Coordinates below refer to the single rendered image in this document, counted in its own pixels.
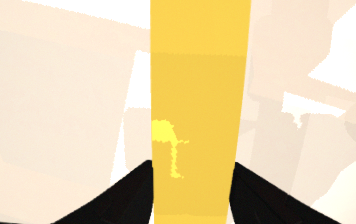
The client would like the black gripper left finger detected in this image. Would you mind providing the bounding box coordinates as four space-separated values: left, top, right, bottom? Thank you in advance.
51 159 154 224

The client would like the yellow bar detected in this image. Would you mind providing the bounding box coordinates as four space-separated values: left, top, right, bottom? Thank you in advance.
150 0 252 224

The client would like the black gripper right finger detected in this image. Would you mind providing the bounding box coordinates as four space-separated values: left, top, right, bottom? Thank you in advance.
229 162 342 224

